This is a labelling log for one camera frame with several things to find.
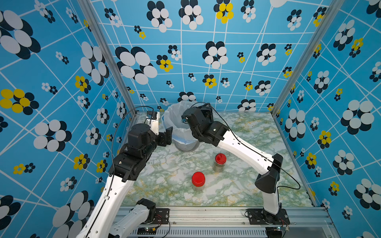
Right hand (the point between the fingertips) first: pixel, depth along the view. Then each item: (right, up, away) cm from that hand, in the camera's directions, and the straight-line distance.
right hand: (214, 105), depth 70 cm
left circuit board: (-33, -62, +2) cm, 70 cm away
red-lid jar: (+5, -28, +11) cm, 31 cm away
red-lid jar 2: (-8, -38, +4) cm, 39 cm away
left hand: (-22, -9, -5) cm, 25 cm away
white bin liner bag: (-22, -5, +8) cm, 24 cm away
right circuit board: (+29, -60, -1) cm, 67 cm away
